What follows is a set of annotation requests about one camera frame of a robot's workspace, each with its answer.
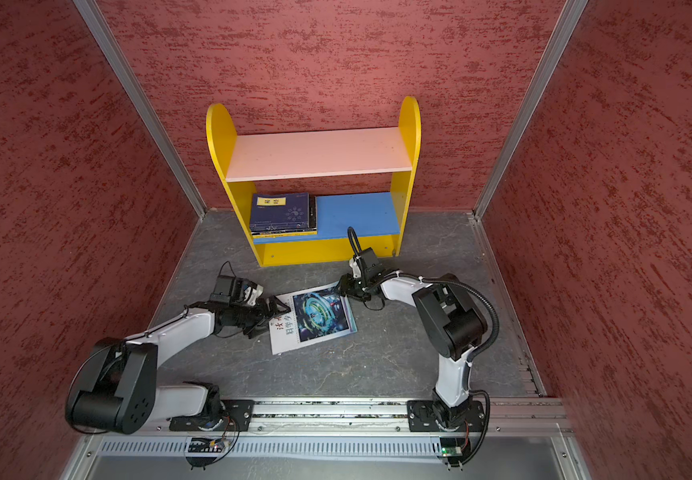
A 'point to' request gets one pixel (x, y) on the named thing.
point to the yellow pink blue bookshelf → (303, 190)
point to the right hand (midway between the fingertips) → (336, 299)
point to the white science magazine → (316, 315)
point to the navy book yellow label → (283, 213)
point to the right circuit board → (451, 446)
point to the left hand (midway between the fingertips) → (281, 322)
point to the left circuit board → (206, 445)
